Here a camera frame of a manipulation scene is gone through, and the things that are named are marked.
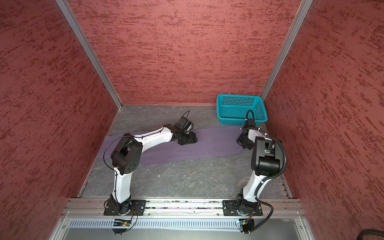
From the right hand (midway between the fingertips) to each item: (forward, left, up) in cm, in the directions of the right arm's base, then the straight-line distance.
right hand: (241, 146), depth 97 cm
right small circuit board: (-43, +6, -2) cm, 44 cm away
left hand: (0, +32, +5) cm, 32 cm away
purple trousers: (+3, +14, +1) cm, 15 cm away
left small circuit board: (-40, +69, -2) cm, 79 cm away
